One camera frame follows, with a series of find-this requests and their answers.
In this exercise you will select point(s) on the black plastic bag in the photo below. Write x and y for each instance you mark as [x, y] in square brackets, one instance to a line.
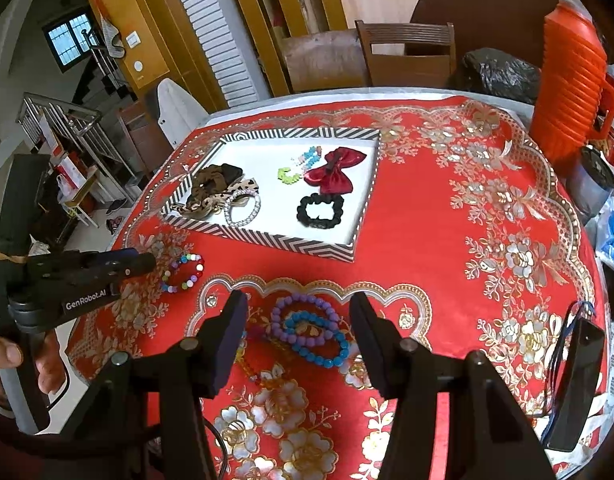
[502, 75]

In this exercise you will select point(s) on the dark brown wooden chair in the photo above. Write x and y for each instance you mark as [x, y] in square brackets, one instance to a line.
[139, 135]

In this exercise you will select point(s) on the grey container black lid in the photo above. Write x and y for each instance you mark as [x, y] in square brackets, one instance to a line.
[594, 185]

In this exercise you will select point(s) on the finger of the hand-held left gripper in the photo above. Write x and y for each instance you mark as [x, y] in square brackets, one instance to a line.
[117, 255]
[137, 266]

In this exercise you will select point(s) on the yellow wooden cabinet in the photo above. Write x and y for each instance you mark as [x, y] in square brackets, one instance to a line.
[137, 10]

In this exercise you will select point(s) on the white ironing board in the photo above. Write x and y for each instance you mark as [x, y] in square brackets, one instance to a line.
[179, 110]

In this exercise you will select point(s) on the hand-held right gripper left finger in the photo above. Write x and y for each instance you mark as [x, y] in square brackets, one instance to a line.
[232, 342]

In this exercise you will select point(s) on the white louvered door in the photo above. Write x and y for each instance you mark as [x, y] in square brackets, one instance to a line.
[212, 25]

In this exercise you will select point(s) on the metal stair railing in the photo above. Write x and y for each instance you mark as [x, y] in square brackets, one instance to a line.
[77, 125]

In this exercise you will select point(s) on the striped rim white tray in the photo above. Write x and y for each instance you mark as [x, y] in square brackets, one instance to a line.
[277, 215]

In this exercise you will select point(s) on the person's left hand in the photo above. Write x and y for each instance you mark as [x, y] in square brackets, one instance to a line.
[4, 352]

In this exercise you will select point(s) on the slatted back wooden chair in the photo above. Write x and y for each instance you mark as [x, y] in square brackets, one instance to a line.
[412, 67]

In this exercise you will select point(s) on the round brown board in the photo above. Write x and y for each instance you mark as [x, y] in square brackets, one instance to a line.
[487, 5]

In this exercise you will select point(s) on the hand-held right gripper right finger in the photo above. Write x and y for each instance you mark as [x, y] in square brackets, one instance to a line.
[369, 345]

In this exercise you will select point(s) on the orange ribbed jug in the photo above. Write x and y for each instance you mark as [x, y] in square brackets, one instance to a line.
[567, 85]

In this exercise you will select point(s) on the black scrunchie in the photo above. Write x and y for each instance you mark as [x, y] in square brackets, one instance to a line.
[304, 215]

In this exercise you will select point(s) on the red satin bow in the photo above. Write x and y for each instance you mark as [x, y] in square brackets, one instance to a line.
[332, 175]

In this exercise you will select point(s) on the red floral tablecloth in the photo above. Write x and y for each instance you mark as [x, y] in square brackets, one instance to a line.
[437, 260]

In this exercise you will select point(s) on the window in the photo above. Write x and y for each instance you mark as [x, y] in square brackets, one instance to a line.
[67, 40]

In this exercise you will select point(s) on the brown scrunchie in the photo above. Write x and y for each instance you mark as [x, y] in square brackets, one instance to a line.
[217, 175]

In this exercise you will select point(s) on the leopard print scrunchie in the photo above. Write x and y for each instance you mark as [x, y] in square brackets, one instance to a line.
[202, 206]

